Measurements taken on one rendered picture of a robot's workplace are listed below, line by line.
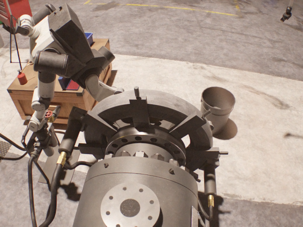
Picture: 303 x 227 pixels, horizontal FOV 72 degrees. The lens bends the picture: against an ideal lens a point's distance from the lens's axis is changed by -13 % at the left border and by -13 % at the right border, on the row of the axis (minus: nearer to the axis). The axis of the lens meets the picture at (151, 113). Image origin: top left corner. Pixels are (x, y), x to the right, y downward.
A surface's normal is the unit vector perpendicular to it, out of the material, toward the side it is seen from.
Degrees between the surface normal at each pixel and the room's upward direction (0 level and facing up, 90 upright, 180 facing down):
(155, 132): 13
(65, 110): 90
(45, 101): 102
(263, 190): 0
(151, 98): 33
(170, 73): 0
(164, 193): 23
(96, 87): 90
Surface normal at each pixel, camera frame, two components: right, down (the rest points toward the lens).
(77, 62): 0.46, 0.81
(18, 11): 0.75, 0.47
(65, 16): -0.38, -0.40
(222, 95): -0.50, 0.57
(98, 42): 0.00, -0.70
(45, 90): 0.13, 0.83
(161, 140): -0.10, 0.71
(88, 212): -0.59, -0.61
